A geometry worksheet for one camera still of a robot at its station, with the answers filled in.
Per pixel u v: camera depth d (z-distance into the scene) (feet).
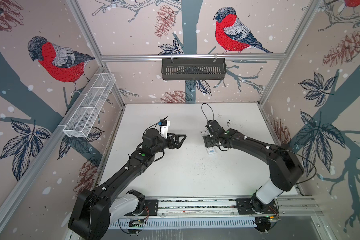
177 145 2.28
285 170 1.48
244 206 2.38
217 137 2.24
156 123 2.32
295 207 2.45
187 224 2.29
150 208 2.40
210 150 3.03
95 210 1.28
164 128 2.34
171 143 2.25
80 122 2.34
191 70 3.50
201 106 2.44
